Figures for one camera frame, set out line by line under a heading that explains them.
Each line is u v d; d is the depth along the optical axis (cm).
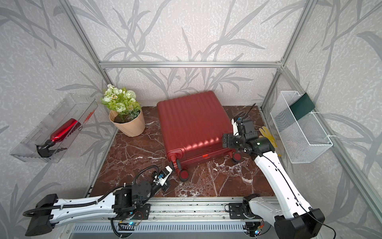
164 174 60
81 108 83
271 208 51
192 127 79
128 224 71
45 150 59
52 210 47
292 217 37
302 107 71
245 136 54
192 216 73
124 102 86
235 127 67
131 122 89
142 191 55
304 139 60
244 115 113
